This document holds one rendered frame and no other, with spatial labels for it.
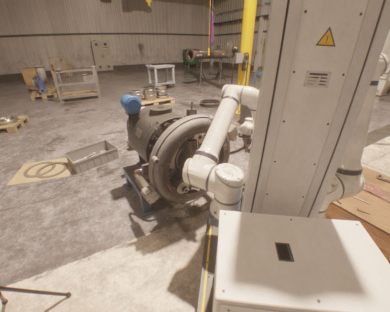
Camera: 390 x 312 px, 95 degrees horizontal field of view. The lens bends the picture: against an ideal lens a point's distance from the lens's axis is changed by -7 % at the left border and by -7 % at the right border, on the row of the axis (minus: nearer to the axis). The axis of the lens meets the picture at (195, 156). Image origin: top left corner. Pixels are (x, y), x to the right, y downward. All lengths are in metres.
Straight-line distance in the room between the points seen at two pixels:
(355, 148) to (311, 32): 0.67
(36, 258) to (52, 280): 0.29
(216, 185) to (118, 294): 1.02
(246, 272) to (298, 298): 0.15
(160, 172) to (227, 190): 0.56
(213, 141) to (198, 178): 0.25
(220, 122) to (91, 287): 1.42
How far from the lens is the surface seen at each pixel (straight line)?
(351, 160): 1.23
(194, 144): 1.41
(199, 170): 1.06
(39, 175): 3.18
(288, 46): 0.71
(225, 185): 1.00
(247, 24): 5.00
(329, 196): 1.15
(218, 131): 1.18
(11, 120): 5.53
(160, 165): 1.36
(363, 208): 1.79
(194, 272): 1.63
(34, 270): 2.02
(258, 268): 0.70
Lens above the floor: 1.42
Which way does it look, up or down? 29 degrees down
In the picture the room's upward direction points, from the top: straight up
